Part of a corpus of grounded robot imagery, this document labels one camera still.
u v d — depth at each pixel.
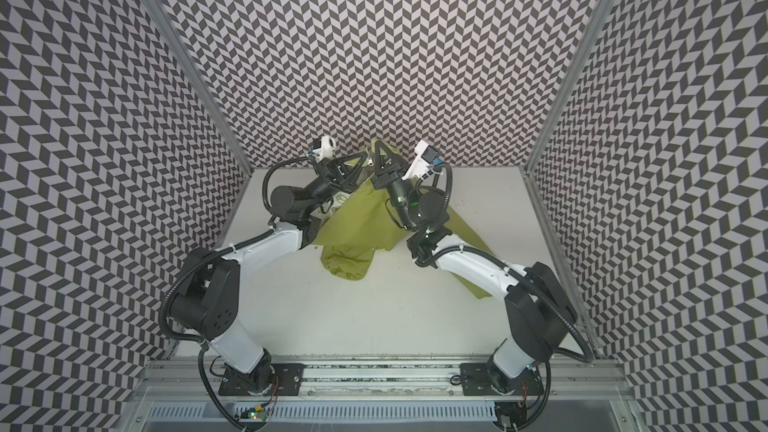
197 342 0.50
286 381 0.72
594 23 0.77
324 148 0.68
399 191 0.61
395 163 0.61
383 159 0.64
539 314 0.43
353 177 0.65
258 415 0.66
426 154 0.58
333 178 0.63
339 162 0.65
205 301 0.46
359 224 0.79
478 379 0.73
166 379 0.73
